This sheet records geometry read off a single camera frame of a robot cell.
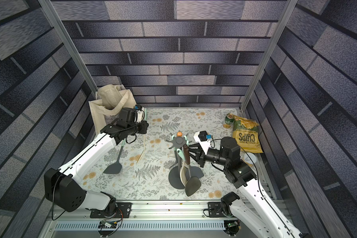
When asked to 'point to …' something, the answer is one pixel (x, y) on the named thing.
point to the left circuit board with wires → (104, 224)
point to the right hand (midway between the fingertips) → (184, 147)
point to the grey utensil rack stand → (174, 175)
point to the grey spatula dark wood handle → (193, 184)
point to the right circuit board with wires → (231, 227)
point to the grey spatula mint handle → (116, 168)
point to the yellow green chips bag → (246, 134)
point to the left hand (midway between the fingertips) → (148, 123)
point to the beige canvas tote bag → (109, 98)
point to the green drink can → (229, 118)
